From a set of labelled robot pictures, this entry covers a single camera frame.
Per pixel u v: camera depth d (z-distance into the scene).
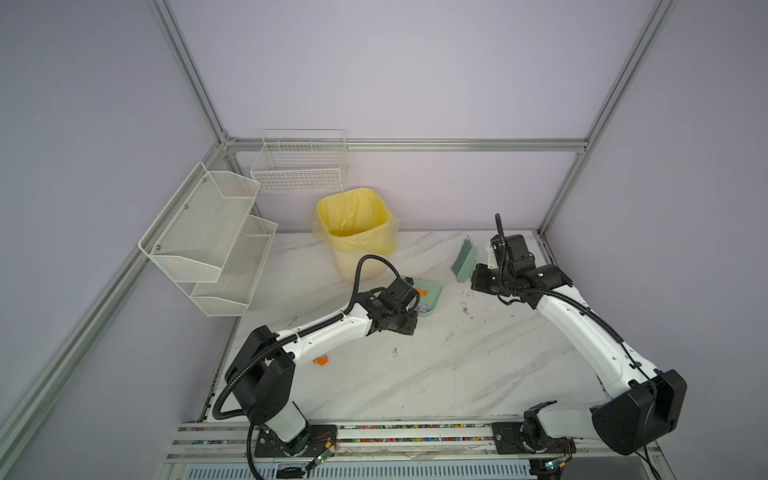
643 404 0.39
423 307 0.86
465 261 0.88
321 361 0.86
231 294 0.88
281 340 0.45
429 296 0.88
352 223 1.06
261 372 0.44
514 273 0.59
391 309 0.64
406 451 0.73
